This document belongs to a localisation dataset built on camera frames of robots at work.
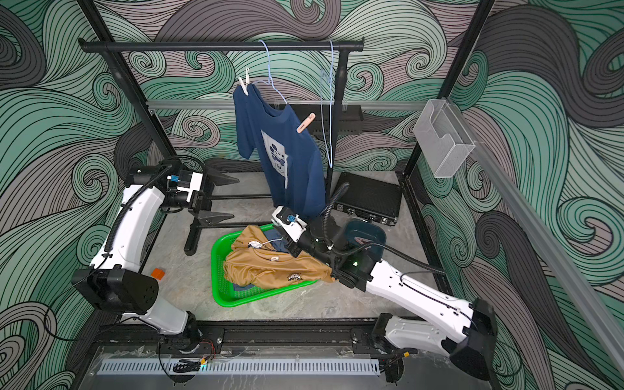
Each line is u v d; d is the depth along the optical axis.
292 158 0.73
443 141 0.77
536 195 0.56
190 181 0.50
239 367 0.70
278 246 0.85
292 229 0.54
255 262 0.81
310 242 0.57
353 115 0.94
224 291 0.80
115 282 0.41
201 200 0.58
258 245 0.85
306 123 0.58
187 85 0.92
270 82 0.90
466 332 0.38
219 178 0.61
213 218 0.55
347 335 0.75
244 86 0.71
